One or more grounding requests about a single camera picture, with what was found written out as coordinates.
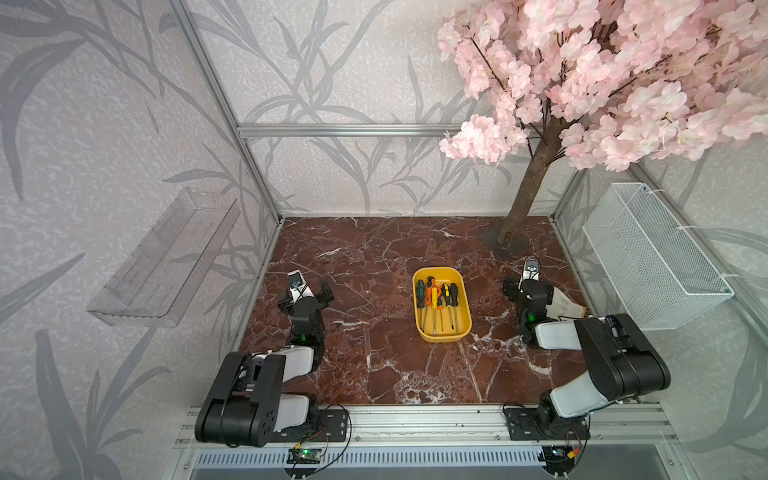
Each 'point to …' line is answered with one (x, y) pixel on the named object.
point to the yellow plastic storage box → (432, 330)
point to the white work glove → (562, 306)
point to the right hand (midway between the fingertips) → (529, 275)
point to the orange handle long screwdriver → (428, 299)
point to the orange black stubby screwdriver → (440, 307)
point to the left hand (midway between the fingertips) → (304, 280)
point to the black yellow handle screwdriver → (454, 303)
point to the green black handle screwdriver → (420, 295)
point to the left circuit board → (304, 456)
